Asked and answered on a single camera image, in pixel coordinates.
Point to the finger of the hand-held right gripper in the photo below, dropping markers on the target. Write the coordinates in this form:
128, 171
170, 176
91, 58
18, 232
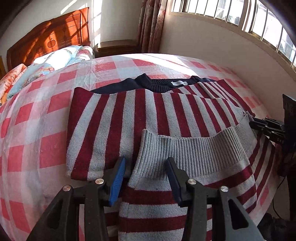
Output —
272, 124
275, 135

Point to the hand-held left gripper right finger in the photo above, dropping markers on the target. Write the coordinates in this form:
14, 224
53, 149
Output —
174, 183

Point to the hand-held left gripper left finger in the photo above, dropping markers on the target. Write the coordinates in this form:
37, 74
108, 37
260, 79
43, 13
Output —
116, 183

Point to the red grey striped navy sweater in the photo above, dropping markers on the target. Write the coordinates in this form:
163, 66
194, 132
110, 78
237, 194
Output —
143, 115

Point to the bed with pink checked sheet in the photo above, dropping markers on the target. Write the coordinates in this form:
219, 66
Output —
39, 129

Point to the window with white bars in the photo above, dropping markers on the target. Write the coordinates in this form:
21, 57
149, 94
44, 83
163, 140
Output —
254, 20

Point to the wooden nightstand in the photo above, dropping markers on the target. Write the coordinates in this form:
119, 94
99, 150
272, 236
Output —
118, 48

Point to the light blue floral quilt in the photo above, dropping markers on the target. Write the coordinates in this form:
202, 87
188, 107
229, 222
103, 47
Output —
53, 62

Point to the orange floral pillow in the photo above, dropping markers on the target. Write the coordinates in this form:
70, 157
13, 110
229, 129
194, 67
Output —
11, 78

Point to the pink floral curtain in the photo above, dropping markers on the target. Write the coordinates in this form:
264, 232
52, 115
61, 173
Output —
150, 25

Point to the carved orange wooden headboard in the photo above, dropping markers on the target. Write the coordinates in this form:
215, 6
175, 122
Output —
53, 34

